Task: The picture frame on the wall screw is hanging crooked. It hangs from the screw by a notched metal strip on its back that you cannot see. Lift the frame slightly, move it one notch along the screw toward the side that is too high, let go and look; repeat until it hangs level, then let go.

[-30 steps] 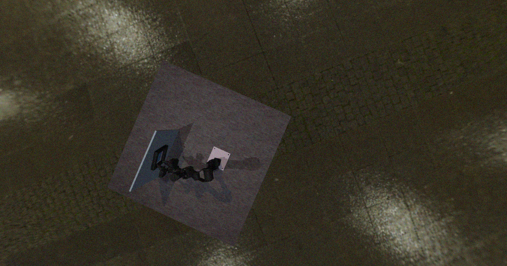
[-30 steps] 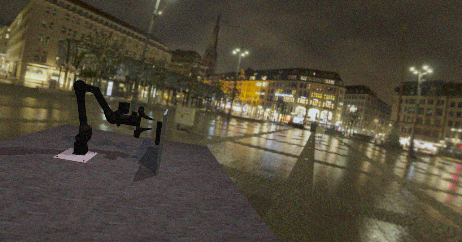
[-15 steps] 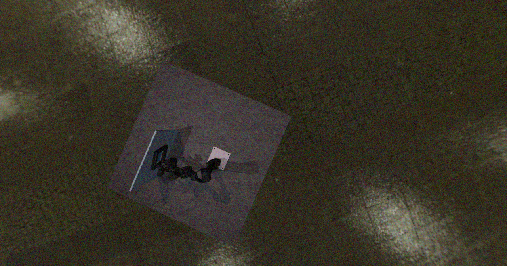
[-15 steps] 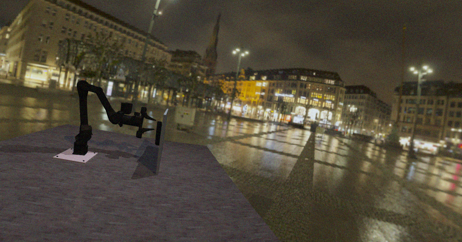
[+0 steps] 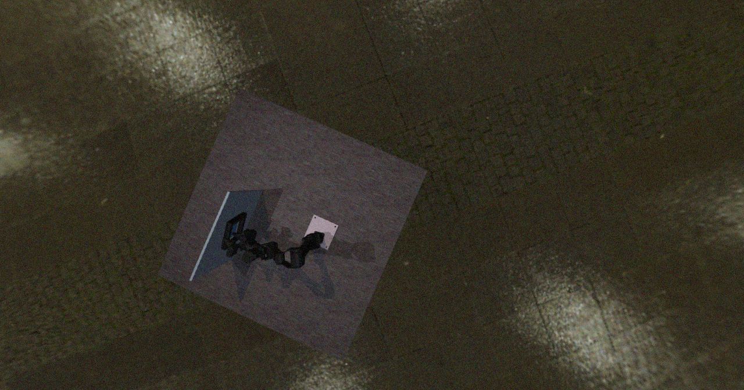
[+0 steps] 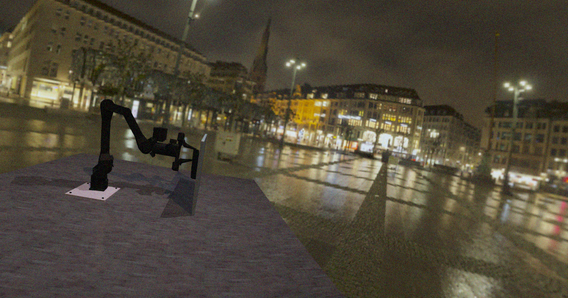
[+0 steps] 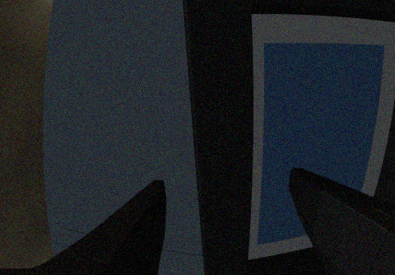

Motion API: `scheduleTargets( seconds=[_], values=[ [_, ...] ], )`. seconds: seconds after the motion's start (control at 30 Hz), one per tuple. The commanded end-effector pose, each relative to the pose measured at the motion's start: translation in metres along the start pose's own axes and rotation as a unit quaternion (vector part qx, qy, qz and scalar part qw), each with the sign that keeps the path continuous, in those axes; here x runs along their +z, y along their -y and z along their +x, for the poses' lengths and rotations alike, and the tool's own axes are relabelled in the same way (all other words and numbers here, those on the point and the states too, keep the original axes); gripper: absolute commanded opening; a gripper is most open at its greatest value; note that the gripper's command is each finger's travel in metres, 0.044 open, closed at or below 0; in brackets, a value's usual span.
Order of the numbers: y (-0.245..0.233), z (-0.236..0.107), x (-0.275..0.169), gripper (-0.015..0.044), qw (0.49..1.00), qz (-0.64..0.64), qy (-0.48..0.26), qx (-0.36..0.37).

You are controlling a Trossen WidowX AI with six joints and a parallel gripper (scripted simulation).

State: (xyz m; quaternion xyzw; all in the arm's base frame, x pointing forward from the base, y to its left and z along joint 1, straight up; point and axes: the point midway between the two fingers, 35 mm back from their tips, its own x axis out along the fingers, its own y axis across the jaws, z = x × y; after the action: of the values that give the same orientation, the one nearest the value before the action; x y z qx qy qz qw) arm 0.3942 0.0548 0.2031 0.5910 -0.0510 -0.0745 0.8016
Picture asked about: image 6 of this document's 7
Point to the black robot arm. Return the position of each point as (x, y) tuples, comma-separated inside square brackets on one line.
[(99, 180)]

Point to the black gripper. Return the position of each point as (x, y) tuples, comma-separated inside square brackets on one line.
[(181, 142)]

